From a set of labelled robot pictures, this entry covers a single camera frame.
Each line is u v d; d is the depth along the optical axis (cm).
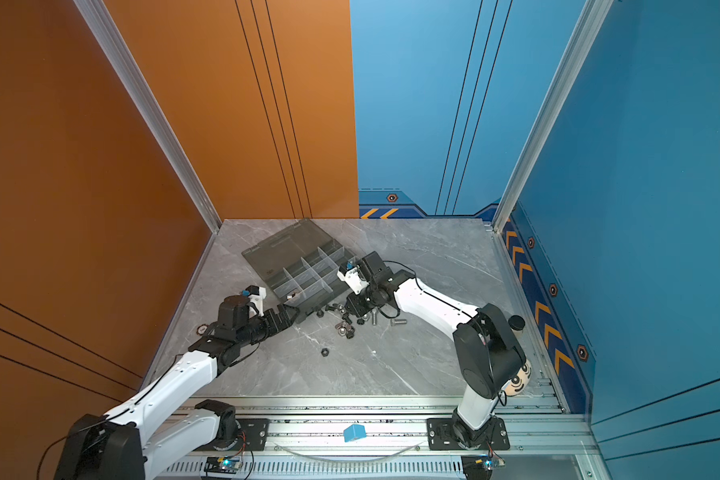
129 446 40
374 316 78
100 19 70
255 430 74
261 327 74
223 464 71
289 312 77
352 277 79
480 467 70
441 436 72
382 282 65
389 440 74
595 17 70
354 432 72
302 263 105
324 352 87
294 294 97
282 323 76
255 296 78
